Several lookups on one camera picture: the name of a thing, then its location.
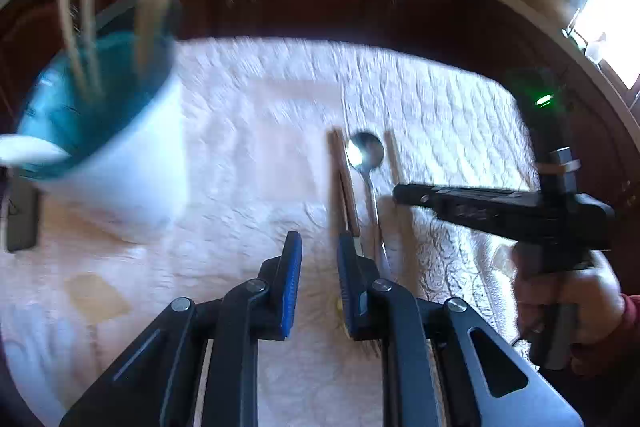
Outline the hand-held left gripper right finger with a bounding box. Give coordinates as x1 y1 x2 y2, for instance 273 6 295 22
336 231 586 427

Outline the white utensil holder teal rim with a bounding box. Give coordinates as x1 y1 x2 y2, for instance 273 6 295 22
0 0 188 245

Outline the person's right forearm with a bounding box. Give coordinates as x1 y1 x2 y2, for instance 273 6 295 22
617 294 640 370

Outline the black smartphone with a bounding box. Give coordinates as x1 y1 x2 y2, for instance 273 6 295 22
4 177 41 253

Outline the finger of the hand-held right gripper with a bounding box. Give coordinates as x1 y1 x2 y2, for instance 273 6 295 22
392 183 545 232

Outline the white quilted tablecloth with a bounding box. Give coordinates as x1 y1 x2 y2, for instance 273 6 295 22
0 36 551 427

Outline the brown wooden chopstick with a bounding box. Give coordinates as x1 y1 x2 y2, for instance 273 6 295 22
337 142 362 238

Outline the window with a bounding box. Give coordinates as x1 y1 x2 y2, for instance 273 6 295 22
570 0 640 94

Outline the person's right hand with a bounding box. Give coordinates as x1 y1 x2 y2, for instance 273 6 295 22
512 249 627 375

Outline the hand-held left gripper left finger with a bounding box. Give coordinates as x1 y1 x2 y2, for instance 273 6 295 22
59 231 303 427

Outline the metal spoon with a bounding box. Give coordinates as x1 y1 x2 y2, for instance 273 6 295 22
347 132 393 282

